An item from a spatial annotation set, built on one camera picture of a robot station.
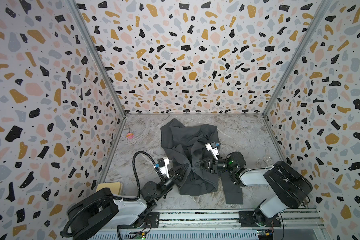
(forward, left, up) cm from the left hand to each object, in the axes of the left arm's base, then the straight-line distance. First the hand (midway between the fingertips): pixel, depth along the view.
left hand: (188, 165), depth 68 cm
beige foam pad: (-3, +40, -22) cm, 45 cm away
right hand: (+1, -3, -3) cm, 4 cm away
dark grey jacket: (+24, +1, -20) cm, 31 cm away
